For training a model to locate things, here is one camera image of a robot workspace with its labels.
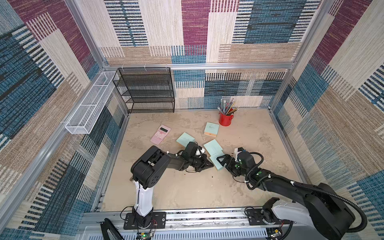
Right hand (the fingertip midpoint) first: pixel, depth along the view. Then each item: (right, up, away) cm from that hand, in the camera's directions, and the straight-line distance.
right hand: (222, 164), depth 86 cm
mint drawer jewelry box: (-4, +2, +4) cm, 6 cm away
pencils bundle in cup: (+8, +34, +22) cm, 41 cm away
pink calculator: (-39, +15, +19) cm, 46 cm away
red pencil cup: (+6, +25, +22) cm, 34 cm away
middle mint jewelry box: (-4, +8, +7) cm, 12 cm away
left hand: (-4, -2, +2) cm, 5 cm away
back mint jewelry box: (-4, +19, +19) cm, 27 cm away
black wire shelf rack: (-49, +51, +22) cm, 74 cm away
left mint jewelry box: (-22, +13, +15) cm, 29 cm away
